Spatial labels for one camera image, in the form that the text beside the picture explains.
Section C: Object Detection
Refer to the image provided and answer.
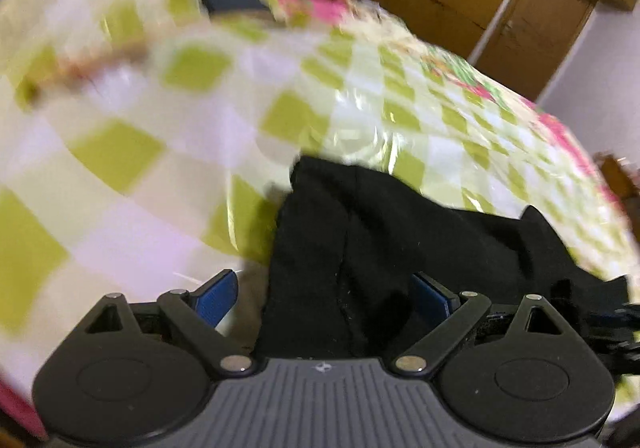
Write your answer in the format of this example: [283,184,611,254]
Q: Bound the thin wooden stick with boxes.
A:
[20,35,156,101]

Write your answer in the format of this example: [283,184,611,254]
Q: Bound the green checked floral bedsheet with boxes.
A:
[0,0,640,429]

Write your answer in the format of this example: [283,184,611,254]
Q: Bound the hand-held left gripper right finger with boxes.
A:
[392,273,568,376]

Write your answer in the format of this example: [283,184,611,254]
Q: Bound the black pants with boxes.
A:
[255,155,632,364]

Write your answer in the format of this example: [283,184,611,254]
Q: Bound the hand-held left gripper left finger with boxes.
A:
[85,269,253,376]

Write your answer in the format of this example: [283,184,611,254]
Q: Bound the wooden side table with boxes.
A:
[595,153,640,213]

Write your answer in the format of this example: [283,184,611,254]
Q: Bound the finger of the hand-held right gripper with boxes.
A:
[590,303,640,329]
[595,330,640,375]

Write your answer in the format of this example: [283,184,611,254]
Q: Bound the wooden door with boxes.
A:
[472,0,632,101]

